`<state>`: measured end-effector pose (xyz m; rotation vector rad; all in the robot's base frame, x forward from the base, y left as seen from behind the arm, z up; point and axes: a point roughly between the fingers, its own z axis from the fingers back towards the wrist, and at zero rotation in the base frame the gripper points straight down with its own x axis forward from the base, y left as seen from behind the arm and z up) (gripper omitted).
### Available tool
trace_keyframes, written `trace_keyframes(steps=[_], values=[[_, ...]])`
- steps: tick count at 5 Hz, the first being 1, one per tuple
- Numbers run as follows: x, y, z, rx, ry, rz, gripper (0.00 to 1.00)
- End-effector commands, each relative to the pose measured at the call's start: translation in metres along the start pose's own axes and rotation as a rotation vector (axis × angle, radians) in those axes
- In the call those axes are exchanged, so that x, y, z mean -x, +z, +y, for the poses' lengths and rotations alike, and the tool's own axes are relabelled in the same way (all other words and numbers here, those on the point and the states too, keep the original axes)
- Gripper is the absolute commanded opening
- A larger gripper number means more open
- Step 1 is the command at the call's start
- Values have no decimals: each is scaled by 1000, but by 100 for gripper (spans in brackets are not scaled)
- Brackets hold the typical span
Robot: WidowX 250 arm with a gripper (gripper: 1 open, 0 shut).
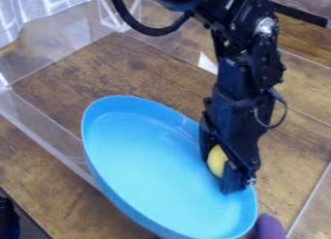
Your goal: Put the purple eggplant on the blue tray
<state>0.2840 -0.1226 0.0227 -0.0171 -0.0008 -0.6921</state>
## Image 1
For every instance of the white patterned curtain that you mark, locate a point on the white patterned curtain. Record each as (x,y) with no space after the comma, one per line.
(17,12)

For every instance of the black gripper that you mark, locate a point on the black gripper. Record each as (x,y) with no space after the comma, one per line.
(233,124)

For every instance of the dark object at corner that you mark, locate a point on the dark object at corner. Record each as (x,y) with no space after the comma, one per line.
(9,220)

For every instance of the blue plastic tray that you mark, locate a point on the blue plastic tray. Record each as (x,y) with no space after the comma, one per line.
(142,156)

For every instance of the clear acrylic bracket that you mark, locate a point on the clear acrylic bracket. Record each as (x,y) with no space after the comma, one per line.
(114,15)

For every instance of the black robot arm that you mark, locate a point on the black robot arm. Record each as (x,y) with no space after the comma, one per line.
(244,31)

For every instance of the yellow lemon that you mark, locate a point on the yellow lemon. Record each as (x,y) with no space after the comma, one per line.
(216,160)

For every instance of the purple eggplant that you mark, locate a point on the purple eggplant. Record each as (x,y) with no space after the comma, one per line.
(268,228)

